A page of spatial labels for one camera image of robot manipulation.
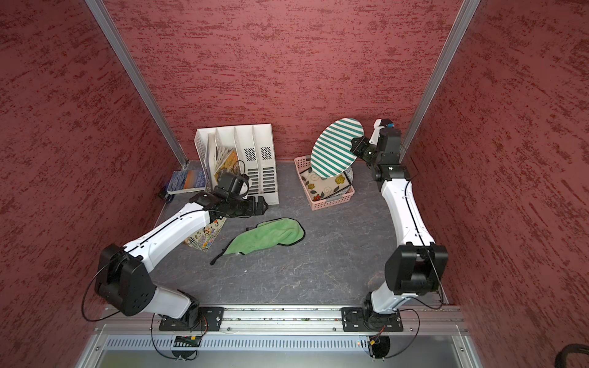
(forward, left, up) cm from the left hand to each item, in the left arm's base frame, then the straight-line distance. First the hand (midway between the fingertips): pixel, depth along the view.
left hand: (256, 211), depth 84 cm
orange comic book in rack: (+19, +14, +7) cm, 25 cm away
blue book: (+26, +39, -14) cm, 49 cm away
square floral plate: (+20, -26, -11) cm, 35 cm away
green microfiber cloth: (-3, -2, -13) cm, 14 cm away
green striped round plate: (+19, -28, +13) cm, 37 cm away
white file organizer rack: (+36, +6, 0) cm, 37 cm away
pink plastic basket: (+36, -17, -11) cm, 41 cm away
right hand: (+17, -34, +20) cm, 43 cm away
